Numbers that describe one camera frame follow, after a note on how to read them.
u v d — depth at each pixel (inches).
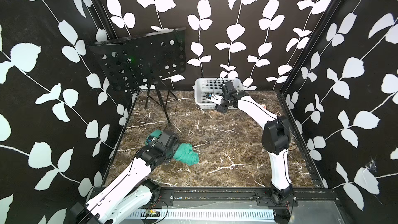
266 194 29.4
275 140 21.9
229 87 29.9
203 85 46.7
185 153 29.3
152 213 27.7
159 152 22.9
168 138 23.3
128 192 18.6
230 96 28.8
